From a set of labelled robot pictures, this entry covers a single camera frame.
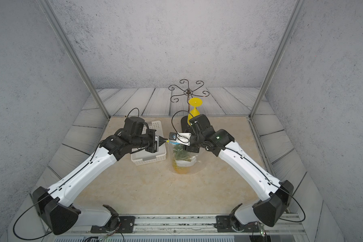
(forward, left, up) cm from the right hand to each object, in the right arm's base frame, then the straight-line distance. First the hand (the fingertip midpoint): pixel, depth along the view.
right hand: (185, 137), depth 73 cm
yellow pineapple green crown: (-6, +2, -10) cm, 12 cm away
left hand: (-1, +6, +3) cm, 7 cm away
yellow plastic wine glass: (+22, -5, +3) cm, 22 cm away
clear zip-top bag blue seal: (-7, -3, -14) cm, 16 cm away
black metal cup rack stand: (+31, -1, +3) cm, 32 cm away
